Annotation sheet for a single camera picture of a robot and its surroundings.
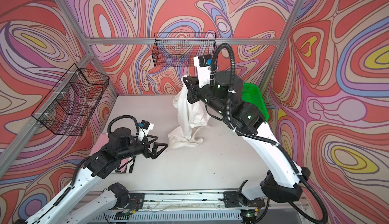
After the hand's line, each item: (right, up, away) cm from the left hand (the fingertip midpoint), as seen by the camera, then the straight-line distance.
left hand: (164, 141), depth 68 cm
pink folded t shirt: (-43, -4, +22) cm, 48 cm away
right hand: (+11, +24, -15) cm, 31 cm away
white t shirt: (+13, +12, -3) cm, 18 cm away
